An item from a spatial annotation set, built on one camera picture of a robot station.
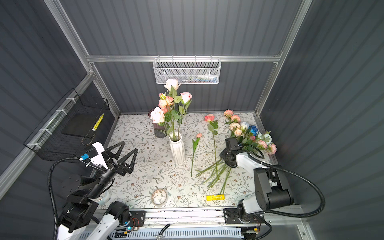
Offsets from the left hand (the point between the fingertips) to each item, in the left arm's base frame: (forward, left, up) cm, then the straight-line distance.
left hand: (130, 146), depth 56 cm
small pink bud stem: (+23, -26, -37) cm, 51 cm away
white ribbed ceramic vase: (+11, -16, -21) cm, 29 cm away
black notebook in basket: (+21, +33, -9) cm, 40 cm away
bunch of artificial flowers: (+22, -62, -29) cm, 72 cm away
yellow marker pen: (+21, +25, -10) cm, 35 cm away
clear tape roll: (-12, -4, -38) cm, 40 cm away
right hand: (+13, -45, -35) cm, 59 cm away
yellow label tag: (-10, -35, -36) cm, 51 cm away
